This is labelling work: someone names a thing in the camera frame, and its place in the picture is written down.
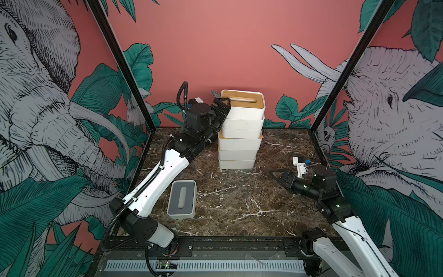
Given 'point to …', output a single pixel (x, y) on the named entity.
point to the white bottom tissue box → (225, 164)
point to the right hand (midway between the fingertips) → (272, 174)
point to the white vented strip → (211, 265)
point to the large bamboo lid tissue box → (238, 143)
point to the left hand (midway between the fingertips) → (229, 102)
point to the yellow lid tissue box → (226, 154)
